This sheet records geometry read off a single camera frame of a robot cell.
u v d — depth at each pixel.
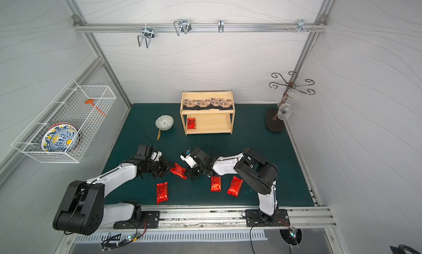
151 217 0.74
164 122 1.08
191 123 1.04
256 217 0.73
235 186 0.82
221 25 0.72
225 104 0.93
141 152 0.72
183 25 0.77
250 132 1.05
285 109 0.87
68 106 0.70
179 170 0.86
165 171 0.79
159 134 1.04
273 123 1.10
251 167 0.54
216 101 0.93
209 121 1.10
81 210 0.41
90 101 0.78
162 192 0.80
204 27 0.79
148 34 0.78
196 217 0.76
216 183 0.82
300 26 0.77
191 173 0.78
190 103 0.93
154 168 0.75
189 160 0.80
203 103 0.93
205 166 0.71
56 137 0.61
